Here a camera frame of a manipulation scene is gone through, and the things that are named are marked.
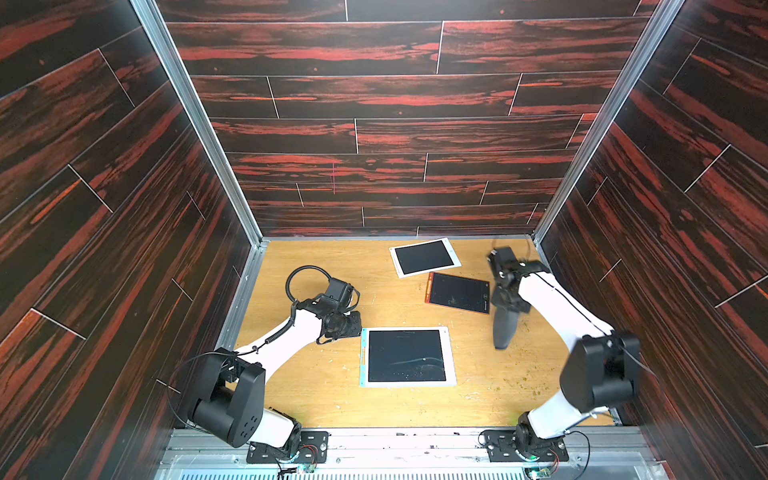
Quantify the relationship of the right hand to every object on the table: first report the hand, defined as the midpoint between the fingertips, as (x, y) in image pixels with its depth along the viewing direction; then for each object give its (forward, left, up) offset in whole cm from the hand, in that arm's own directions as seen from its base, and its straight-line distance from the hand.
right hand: (516, 302), depth 87 cm
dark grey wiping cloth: (-7, +5, -1) cm, 9 cm away
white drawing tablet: (+29, +25, -13) cm, 40 cm away
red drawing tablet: (+12, +14, -13) cm, 22 cm away
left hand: (-8, +46, -5) cm, 47 cm away
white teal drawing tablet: (-13, +31, -12) cm, 35 cm away
